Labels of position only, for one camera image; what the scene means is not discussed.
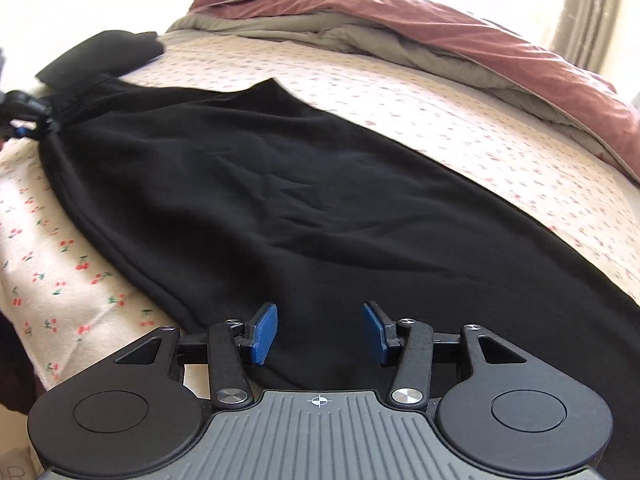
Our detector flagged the black pants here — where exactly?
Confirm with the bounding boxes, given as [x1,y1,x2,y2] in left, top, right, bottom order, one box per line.
[39,77,640,461]

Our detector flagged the pink and grey duvet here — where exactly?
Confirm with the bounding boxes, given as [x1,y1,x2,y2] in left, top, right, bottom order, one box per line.
[165,0,640,184]

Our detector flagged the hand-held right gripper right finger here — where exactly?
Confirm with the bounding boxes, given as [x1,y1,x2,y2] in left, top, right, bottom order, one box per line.
[362,301,530,407]

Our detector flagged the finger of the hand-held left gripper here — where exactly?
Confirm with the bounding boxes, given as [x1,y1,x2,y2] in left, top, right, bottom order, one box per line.
[0,89,54,139]

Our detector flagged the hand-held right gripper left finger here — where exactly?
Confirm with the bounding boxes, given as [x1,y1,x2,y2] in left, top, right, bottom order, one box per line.
[114,302,279,409]

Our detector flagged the cherry print bed sheet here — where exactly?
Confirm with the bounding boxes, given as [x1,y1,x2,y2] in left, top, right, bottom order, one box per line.
[0,30,640,392]

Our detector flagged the grey curtain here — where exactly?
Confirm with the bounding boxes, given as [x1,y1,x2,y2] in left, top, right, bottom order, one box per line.
[549,0,633,77]

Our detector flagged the folded black garment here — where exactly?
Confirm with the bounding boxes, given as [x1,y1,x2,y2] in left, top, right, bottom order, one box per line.
[35,30,164,89]

